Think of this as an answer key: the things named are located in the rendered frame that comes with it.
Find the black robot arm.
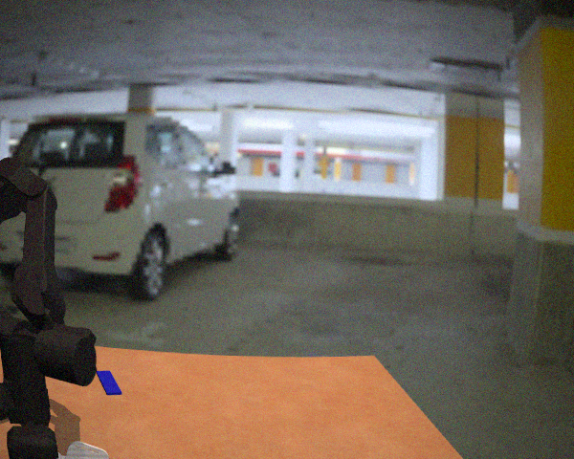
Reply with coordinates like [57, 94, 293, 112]
[0, 157, 97, 386]

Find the blue flat rectangular plate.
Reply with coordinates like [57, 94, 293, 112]
[97, 370, 121, 396]

